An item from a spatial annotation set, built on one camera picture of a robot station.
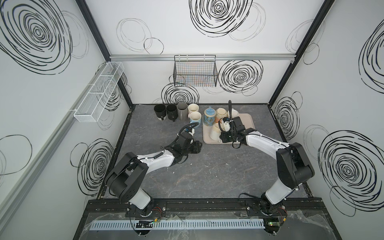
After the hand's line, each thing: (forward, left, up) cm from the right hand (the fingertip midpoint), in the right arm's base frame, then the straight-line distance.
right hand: (219, 136), depth 93 cm
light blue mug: (+16, +15, 0) cm, 22 cm away
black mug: (+20, +32, +1) cm, 37 cm away
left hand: (-6, +11, +1) cm, 13 cm away
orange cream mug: (+17, -2, +3) cm, 17 cm away
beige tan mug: (+2, +3, +2) cm, 4 cm away
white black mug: (+18, +39, +4) cm, 43 cm away
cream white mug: (+20, -13, 0) cm, 23 cm away
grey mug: (+21, +24, +3) cm, 32 cm away
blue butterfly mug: (+15, +6, +1) cm, 16 cm away
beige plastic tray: (+21, -25, -8) cm, 33 cm away
